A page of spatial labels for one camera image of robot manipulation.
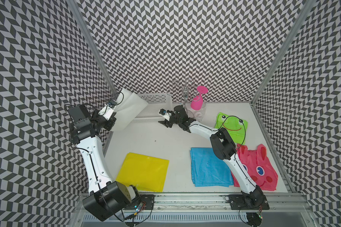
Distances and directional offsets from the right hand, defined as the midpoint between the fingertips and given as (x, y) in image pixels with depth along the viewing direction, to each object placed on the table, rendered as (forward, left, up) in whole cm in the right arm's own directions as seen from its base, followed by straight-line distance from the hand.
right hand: (161, 117), depth 99 cm
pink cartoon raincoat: (-32, -60, -8) cm, 69 cm away
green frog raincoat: (-6, -54, -6) cm, 55 cm away
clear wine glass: (+5, -27, -3) cm, 28 cm away
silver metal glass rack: (+7, -15, +19) cm, 25 cm away
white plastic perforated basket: (0, +1, +16) cm, 16 cm away
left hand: (-15, +22, +23) cm, 35 cm away
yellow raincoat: (-37, +5, -6) cm, 37 cm away
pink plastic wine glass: (+9, -25, +5) cm, 27 cm away
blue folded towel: (-34, -29, -9) cm, 46 cm away
